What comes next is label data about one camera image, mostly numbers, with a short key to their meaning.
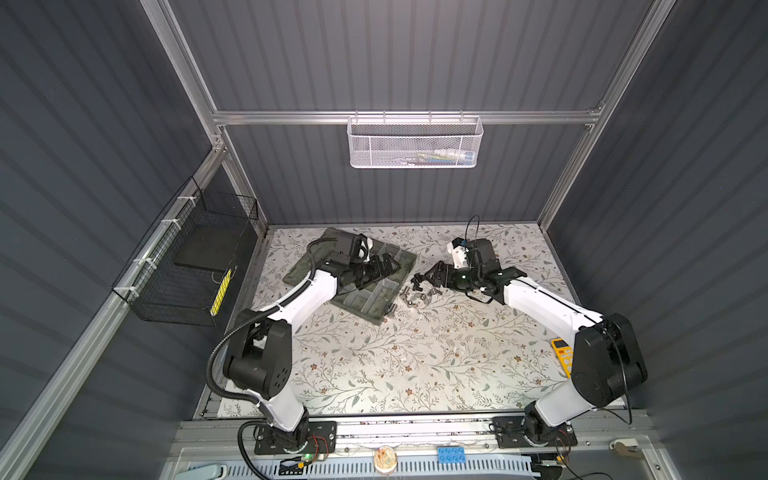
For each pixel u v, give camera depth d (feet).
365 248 2.49
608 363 1.62
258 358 1.52
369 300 3.07
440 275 2.57
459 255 2.60
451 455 2.28
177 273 2.37
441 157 3.01
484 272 2.23
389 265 2.59
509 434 2.39
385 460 2.28
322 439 2.38
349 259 2.28
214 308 2.16
